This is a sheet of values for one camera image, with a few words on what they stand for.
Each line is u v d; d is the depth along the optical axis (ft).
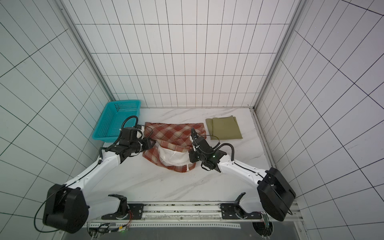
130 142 2.15
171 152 2.76
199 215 2.38
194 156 2.41
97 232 2.32
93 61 3.02
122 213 2.16
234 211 2.13
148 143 2.44
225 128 3.45
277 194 1.31
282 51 2.80
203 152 2.01
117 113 3.81
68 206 1.30
